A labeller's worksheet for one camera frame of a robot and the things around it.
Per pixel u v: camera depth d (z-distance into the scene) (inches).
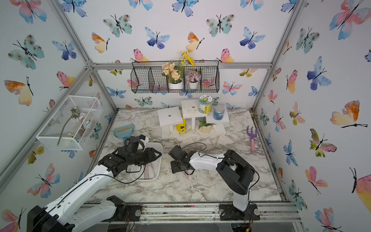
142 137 28.8
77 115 29.7
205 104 32.4
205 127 38.9
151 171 34.9
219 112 34.9
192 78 35.2
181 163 26.2
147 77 38.7
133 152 24.1
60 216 15.4
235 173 18.4
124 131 41.2
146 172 34.1
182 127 39.2
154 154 27.9
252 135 41.2
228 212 28.9
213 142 39.9
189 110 35.1
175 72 32.0
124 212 28.3
